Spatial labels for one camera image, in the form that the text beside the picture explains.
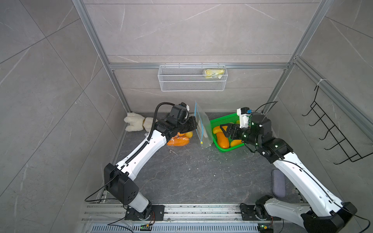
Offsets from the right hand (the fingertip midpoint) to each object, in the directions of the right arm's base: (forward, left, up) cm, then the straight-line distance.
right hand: (225, 126), depth 70 cm
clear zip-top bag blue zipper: (+11, +18, -22) cm, 31 cm away
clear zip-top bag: (+11, +9, -17) cm, 22 cm away
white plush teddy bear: (+21, +55, -20) cm, 62 cm away
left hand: (+5, +12, -2) cm, 13 cm away
